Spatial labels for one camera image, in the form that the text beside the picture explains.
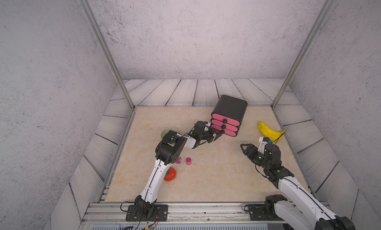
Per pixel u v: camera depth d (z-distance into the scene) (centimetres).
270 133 98
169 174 80
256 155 74
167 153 62
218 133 98
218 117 94
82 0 70
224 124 94
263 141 77
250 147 75
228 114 94
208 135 93
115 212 75
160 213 73
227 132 99
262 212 72
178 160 89
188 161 89
